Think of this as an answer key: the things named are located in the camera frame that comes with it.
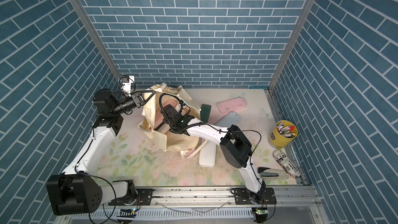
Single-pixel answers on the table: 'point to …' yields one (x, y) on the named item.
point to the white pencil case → (208, 155)
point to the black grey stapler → (267, 173)
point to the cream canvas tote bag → (173, 142)
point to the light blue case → (232, 118)
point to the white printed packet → (284, 160)
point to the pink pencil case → (231, 104)
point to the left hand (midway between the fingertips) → (158, 94)
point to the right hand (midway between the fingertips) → (168, 116)
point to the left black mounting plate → (142, 197)
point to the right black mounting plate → (242, 196)
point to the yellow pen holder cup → (283, 133)
